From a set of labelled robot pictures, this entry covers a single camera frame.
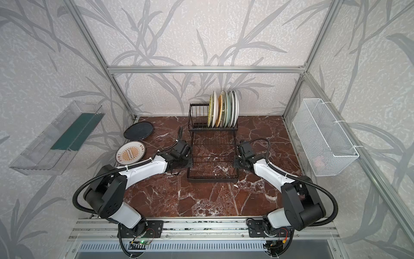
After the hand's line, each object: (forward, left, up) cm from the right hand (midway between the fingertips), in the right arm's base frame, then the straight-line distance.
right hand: (236, 159), depth 91 cm
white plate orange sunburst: (+9, +67, -5) cm, 68 cm away
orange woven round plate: (+12, +10, +27) cm, 31 cm away
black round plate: (+27, +67, -5) cm, 72 cm away
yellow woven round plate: (+11, +14, +28) cm, 33 cm away
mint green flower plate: (+12, +5, +29) cm, 31 cm away
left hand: (-1, +25, 0) cm, 25 cm away
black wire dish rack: (+11, +13, -5) cm, 18 cm away
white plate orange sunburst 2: (+15, +4, +27) cm, 31 cm away
